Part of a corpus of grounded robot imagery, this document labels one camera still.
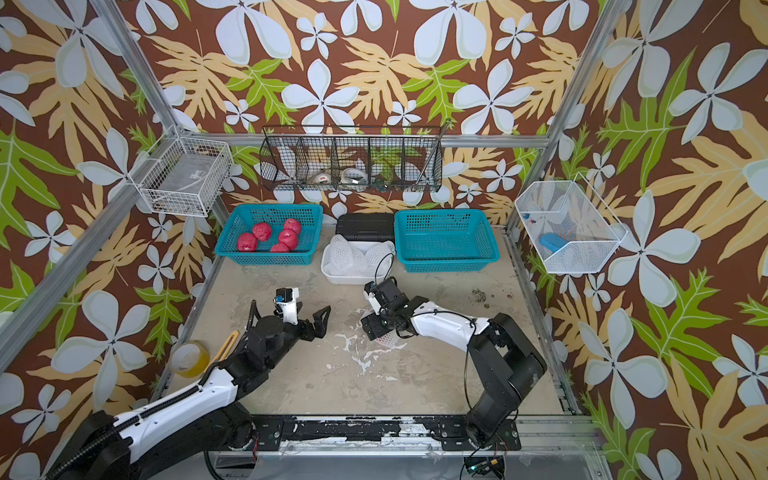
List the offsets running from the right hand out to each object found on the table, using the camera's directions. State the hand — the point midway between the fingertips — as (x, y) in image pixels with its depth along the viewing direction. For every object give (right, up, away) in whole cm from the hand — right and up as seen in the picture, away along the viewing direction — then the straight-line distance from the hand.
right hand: (372, 320), depth 90 cm
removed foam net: (-11, +18, +10) cm, 23 cm away
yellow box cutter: (-44, -9, -2) cm, 45 cm away
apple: (-47, +25, +18) cm, 56 cm away
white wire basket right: (+57, +28, -6) cm, 63 cm away
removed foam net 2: (+2, +19, +12) cm, 23 cm away
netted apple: (+6, -5, -4) cm, 8 cm away
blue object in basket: (+49, +24, -10) cm, 56 cm away
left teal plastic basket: (-41, +28, +25) cm, 56 cm away
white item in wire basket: (-6, +46, +9) cm, 48 cm away
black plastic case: (-3, +31, +25) cm, 40 cm away
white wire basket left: (-55, +44, -4) cm, 71 cm away
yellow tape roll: (-54, -11, -3) cm, 55 cm away
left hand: (-15, +7, -9) cm, 18 cm away
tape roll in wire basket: (-17, +45, +6) cm, 48 cm away
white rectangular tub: (-2, +13, +10) cm, 16 cm away
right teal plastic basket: (+27, +26, +26) cm, 45 cm away
